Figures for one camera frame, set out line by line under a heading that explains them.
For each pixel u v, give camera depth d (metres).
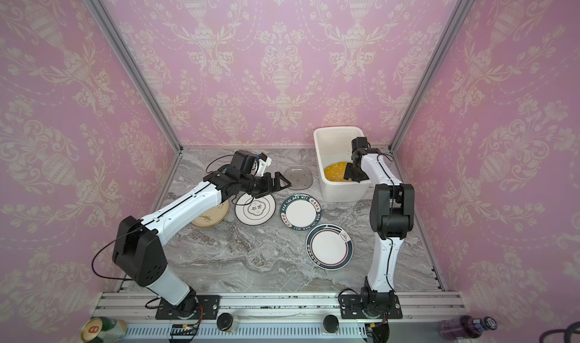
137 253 0.44
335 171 1.08
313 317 0.73
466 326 0.64
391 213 0.55
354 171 0.85
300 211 0.97
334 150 1.15
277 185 0.72
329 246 0.87
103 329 0.62
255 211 0.97
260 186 0.73
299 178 1.10
